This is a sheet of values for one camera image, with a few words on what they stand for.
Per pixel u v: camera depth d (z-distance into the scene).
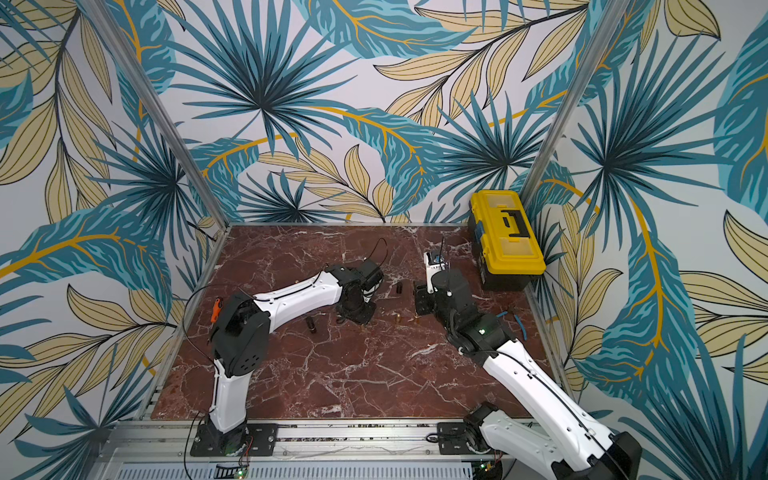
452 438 0.73
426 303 0.65
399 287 1.00
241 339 0.50
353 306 0.77
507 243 0.93
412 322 0.95
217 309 0.95
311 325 0.88
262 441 0.73
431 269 0.63
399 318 0.93
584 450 0.39
